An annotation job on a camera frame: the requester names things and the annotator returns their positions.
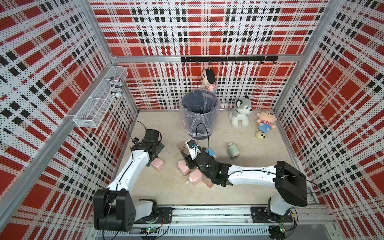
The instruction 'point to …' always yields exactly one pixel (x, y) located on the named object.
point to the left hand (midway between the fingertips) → (157, 151)
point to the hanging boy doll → (207, 78)
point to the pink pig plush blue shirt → (266, 120)
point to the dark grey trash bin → (199, 110)
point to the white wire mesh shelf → (91, 113)
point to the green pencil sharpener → (233, 150)
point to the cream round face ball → (260, 135)
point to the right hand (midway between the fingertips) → (188, 148)
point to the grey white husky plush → (240, 112)
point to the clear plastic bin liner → (200, 111)
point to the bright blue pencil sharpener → (211, 152)
